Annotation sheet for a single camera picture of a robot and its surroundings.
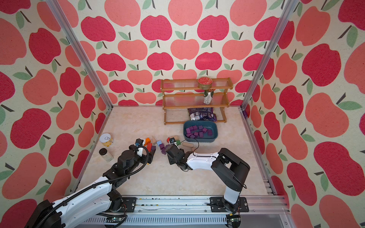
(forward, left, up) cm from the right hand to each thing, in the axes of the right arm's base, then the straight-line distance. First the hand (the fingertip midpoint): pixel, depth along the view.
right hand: (172, 155), depth 90 cm
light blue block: (+8, +11, +1) cm, 14 cm away
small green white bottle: (+36, -21, +21) cm, 47 cm away
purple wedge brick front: (+20, -9, +1) cm, 22 cm away
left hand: (-2, +13, +11) cm, 17 cm away
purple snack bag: (+32, -18, +7) cm, 38 cm away
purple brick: (+22, -25, -2) cm, 34 cm away
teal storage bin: (+27, -23, +2) cm, 35 cm away
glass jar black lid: (-6, +40, +8) cm, 41 cm away
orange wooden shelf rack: (+51, -3, 0) cm, 51 cm away
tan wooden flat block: (+11, -9, -2) cm, 14 cm away
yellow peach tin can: (+6, +46, +3) cm, 47 cm away
